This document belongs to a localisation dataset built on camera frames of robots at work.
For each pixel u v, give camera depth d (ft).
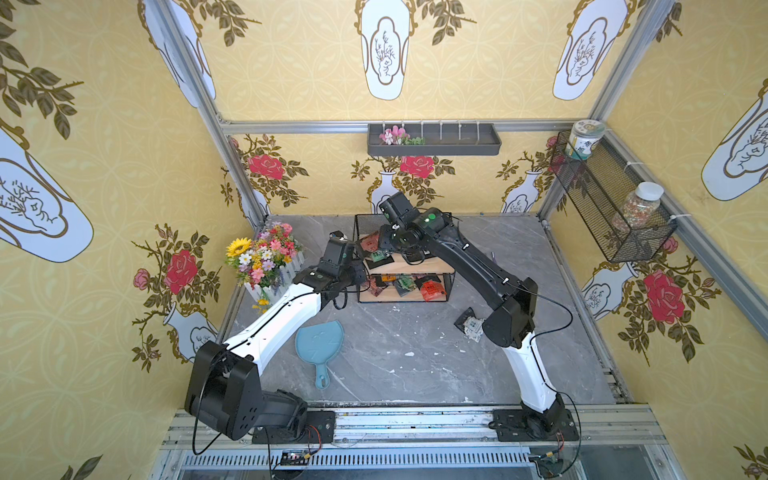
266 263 2.85
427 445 2.36
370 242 3.00
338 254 2.09
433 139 3.02
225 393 1.36
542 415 2.06
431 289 3.21
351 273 2.49
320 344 2.91
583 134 2.76
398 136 2.88
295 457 2.40
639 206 2.14
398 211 2.13
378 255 2.88
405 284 3.20
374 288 3.20
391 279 3.27
